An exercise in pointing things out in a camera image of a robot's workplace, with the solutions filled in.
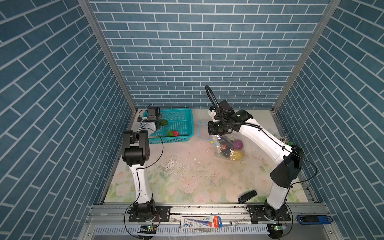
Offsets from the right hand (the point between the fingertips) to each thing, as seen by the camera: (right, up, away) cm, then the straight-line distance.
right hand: (206, 128), depth 81 cm
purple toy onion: (+21, -11, +13) cm, 27 cm away
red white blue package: (-3, -45, -10) cm, 46 cm away
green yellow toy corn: (-30, +4, +28) cm, 42 cm away
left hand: (-33, +8, +26) cm, 43 cm away
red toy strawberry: (-20, -4, +20) cm, 29 cm away
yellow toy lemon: (+20, -17, +10) cm, 28 cm away
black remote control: (+20, -35, -5) cm, 41 cm away
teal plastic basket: (-18, -1, +31) cm, 36 cm away
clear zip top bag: (+15, -11, +10) cm, 21 cm away
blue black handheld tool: (+51, -43, -11) cm, 67 cm away
